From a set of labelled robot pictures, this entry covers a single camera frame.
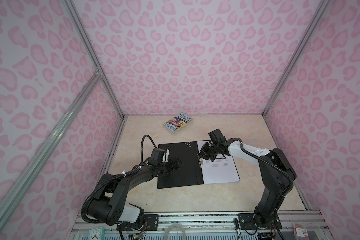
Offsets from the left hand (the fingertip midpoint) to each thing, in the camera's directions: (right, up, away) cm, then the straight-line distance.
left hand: (178, 165), depth 89 cm
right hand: (+11, +8, 0) cm, 13 cm away
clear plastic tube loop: (-5, -28, -17) cm, 33 cm away
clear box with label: (+56, -26, -20) cm, 65 cm away
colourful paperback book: (-2, +26, +25) cm, 36 cm away
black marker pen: (+29, -25, -18) cm, 42 cm away
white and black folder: (+10, -4, +2) cm, 11 cm away
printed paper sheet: (+24, -4, +2) cm, 25 cm away
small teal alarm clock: (-37, -27, -19) cm, 49 cm away
